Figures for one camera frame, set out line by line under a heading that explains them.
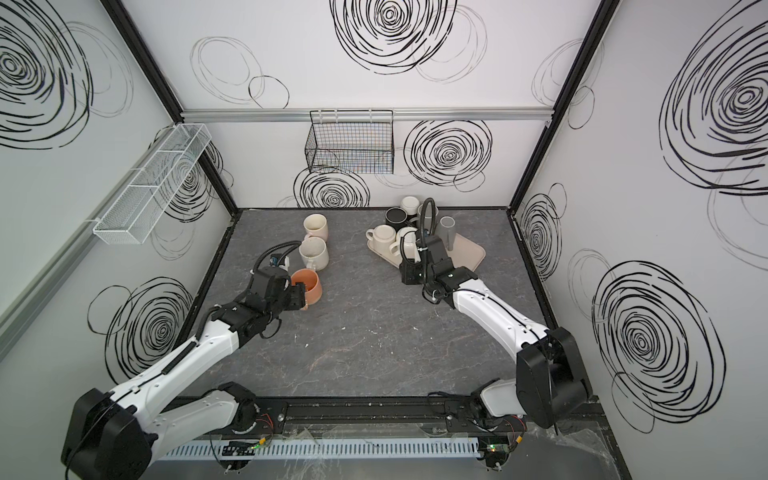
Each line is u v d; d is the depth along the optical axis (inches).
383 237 40.2
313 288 34.6
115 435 14.9
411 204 43.2
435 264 25.3
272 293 24.9
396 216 41.5
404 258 28.0
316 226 41.3
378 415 29.7
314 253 40.1
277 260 28.2
